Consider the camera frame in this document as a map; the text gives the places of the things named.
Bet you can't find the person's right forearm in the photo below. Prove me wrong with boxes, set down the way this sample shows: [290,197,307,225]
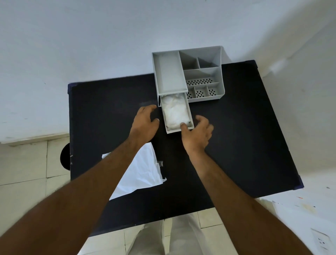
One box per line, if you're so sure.
[188,148,313,255]

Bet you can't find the person's grey trousers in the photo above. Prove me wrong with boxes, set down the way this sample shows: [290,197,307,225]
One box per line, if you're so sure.
[125,212,210,255]

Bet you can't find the grey desk organizer with drawer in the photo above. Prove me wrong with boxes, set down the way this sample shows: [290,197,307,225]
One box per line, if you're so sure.
[152,45,226,103]

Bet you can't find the person's right hand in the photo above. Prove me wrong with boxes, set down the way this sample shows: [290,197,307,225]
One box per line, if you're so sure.
[179,114,215,156]

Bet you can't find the white wall socket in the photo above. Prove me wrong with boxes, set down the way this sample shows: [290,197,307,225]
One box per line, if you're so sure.
[310,228,332,253]

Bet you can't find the black round stool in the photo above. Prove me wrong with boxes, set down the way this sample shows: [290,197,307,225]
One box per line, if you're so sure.
[59,143,71,171]

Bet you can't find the person's left forearm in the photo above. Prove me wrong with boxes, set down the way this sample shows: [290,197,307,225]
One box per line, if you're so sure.
[0,138,145,255]

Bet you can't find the person's left hand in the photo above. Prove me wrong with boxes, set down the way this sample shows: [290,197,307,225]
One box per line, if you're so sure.
[128,104,160,147]

